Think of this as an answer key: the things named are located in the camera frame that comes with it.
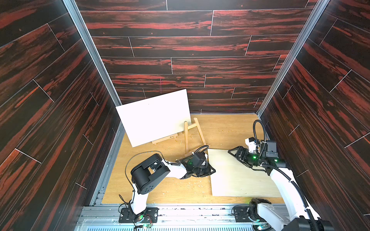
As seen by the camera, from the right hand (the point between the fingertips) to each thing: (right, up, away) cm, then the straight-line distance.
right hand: (235, 154), depth 81 cm
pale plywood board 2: (+2, -17, +10) cm, 19 cm away
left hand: (-10, -13, +5) cm, 17 cm away
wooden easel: (-36, +9, +21) cm, 43 cm away
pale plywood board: (-52, +20, +5) cm, 56 cm away
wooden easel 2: (-28, +16, +4) cm, 32 cm away
